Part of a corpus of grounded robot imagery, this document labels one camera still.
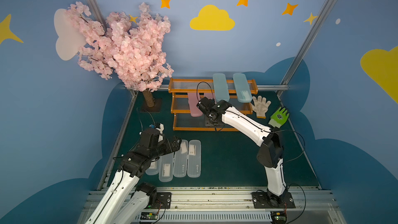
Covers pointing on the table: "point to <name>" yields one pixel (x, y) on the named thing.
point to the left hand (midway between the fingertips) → (174, 139)
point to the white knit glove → (260, 106)
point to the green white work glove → (279, 117)
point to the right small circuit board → (278, 217)
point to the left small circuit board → (148, 215)
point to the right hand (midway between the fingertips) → (213, 120)
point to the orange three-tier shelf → (185, 94)
